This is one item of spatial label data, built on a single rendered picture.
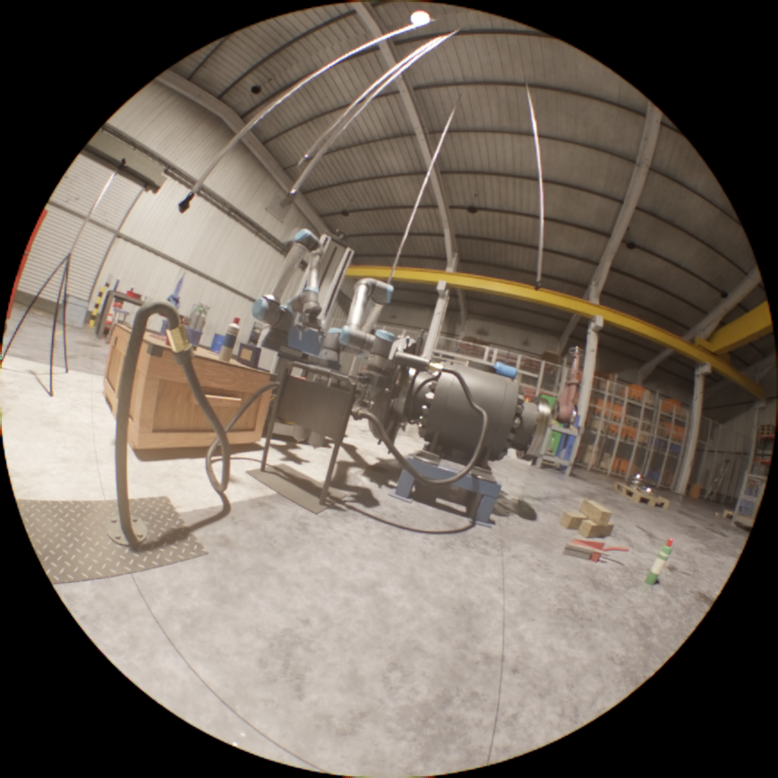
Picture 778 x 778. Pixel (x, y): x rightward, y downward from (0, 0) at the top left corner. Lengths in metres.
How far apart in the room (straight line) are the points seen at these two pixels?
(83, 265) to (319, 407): 8.52
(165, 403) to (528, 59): 8.39
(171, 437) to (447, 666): 1.25
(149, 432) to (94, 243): 8.17
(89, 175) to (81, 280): 3.04
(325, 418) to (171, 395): 0.70
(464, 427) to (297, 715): 1.47
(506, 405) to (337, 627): 1.35
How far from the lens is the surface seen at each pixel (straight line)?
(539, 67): 8.06
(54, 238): 9.30
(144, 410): 1.17
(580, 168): 9.02
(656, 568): 1.63
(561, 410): 5.68
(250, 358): 1.48
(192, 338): 1.99
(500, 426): 1.54
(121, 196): 9.46
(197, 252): 9.65
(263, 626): 0.65
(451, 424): 1.54
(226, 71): 11.01
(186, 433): 1.30
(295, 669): 0.60
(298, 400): 1.17
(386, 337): 1.15
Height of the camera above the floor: 0.54
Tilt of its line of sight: 2 degrees up
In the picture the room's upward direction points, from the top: 17 degrees clockwise
